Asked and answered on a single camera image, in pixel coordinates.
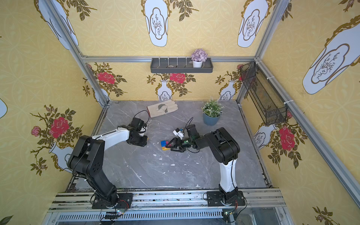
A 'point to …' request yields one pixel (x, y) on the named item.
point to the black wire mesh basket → (271, 109)
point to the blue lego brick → (163, 143)
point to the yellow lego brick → (164, 148)
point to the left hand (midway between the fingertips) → (145, 142)
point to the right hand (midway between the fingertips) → (169, 150)
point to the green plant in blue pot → (212, 111)
